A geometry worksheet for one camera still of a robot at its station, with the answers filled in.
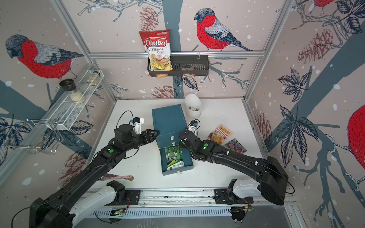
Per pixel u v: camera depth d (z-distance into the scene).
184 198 0.74
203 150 0.54
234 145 0.94
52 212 0.38
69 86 0.68
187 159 0.87
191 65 1.07
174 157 0.87
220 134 0.98
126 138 0.60
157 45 0.82
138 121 0.71
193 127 0.69
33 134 0.58
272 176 0.40
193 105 1.04
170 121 0.80
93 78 0.84
